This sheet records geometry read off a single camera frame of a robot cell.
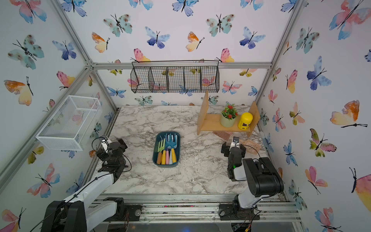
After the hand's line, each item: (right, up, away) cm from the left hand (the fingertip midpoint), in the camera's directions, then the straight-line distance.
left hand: (112, 142), depth 83 cm
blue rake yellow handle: (+33, -3, +12) cm, 35 cm away
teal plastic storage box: (+23, 0, +13) cm, 26 cm away
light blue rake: (+33, -11, +5) cm, 35 cm away
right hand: (+73, -1, +9) cm, 74 cm away
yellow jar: (+79, +13, +8) cm, 81 cm away
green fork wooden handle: (+25, -7, +12) cm, 28 cm away
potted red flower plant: (+68, +15, +8) cm, 70 cm away
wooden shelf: (+60, +11, +22) cm, 65 cm away
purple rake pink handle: (+30, -10, +8) cm, 33 cm away
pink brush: (+69, +2, +21) cm, 72 cm away
